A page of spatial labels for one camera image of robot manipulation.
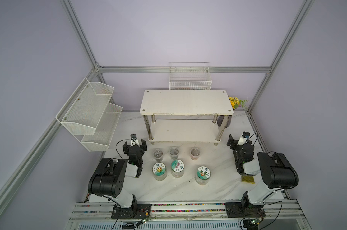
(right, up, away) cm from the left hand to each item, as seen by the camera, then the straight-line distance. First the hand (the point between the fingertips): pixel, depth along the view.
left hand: (134, 142), depth 93 cm
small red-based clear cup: (+40, -7, -4) cm, 41 cm away
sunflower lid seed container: (+19, -15, -13) cm, 27 cm away
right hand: (+69, +3, +1) cm, 69 cm away
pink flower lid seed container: (+29, -13, -12) cm, 34 cm away
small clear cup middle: (+27, -6, -3) cm, 27 cm away
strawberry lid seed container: (+43, -17, -15) cm, 48 cm away
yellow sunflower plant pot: (+66, +26, -2) cm, 71 cm away
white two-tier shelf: (+35, +19, +25) cm, 47 cm away
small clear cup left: (+17, -7, -5) cm, 19 cm away
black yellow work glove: (+71, -21, -10) cm, 74 cm away
